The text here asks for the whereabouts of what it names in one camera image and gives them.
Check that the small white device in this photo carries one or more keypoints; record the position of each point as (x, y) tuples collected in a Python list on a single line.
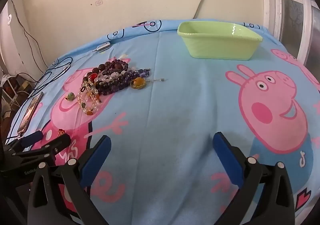
[(103, 47)]

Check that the green stone pendant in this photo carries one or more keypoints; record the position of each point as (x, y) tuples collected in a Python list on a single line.
[(71, 96)]

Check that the white framed frosted window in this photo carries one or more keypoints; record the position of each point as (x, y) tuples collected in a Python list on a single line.
[(295, 12)]

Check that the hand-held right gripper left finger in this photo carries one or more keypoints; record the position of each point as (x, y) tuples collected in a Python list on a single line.
[(96, 162)]

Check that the blue cartoon printed blanket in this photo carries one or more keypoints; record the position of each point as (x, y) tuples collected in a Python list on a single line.
[(175, 105)]

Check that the light green plastic basin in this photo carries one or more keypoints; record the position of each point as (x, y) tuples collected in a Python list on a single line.
[(217, 47)]

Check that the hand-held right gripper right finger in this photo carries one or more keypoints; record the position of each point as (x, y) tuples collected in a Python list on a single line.
[(228, 162)]

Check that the smartphone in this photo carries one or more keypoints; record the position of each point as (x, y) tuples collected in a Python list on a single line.
[(30, 112)]

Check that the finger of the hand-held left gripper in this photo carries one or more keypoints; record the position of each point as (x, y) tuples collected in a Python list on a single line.
[(31, 138), (56, 143)]

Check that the small red gold earring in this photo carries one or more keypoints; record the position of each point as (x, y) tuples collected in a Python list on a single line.
[(61, 132)]

